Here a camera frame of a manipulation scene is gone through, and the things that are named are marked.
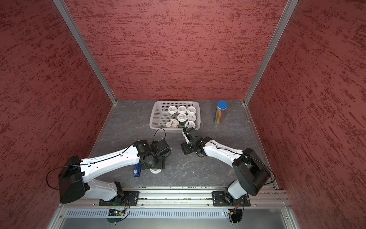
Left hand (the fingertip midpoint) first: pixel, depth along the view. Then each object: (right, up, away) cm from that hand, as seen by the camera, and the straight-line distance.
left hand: (155, 168), depth 77 cm
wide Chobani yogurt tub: (+7, +23, +21) cm, 33 cm away
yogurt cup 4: (+21, +33, +27) cm, 48 cm away
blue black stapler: (-12, -3, +5) cm, 13 cm away
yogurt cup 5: (+14, +27, +24) cm, 38 cm away
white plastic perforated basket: (-4, +29, +33) cm, 44 cm away
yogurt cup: (0, -1, 0) cm, 1 cm away
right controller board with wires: (+42, -21, -6) cm, 48 cm away
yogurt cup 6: (+21, +28, +25) cm, 43 cm away
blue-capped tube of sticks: (+40, +35, +15) cm, 56 cm away
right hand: (+17, +8, +12) cm, 22 cm away
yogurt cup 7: (+21, +23, +22) cm, 38 cm away
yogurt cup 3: (+13, +34, +29) cm, 47 cm away
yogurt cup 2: (+6, +34, +29) cm, 45 cm away
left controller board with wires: (-20, -21, -5) cm, 30 cm away
